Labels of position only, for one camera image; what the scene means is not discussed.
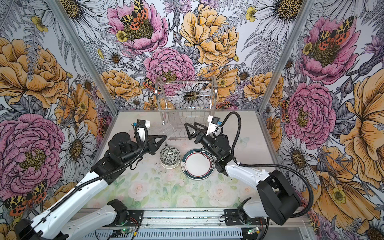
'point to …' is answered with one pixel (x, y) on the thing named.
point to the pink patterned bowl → (170, 155)
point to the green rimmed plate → (198, 164)
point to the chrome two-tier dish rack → (179, 102)
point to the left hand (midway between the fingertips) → (165, 141)
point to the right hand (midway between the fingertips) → (188, 128)
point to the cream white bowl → (170, 167)
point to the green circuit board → (125, 231)
